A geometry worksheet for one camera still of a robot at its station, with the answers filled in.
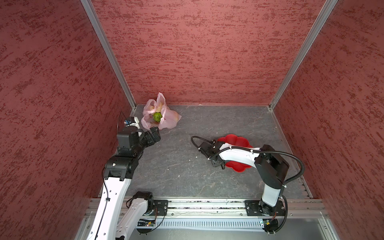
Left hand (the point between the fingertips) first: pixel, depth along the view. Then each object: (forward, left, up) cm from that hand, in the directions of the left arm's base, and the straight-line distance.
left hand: (151, 135), depth 70 cm
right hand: (-2, -38, -25) cm, 46 cm away
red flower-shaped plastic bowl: (+13, -47, -25) cm, 55 cm away
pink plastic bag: (+21, -5, -12) cm, 25 cm away
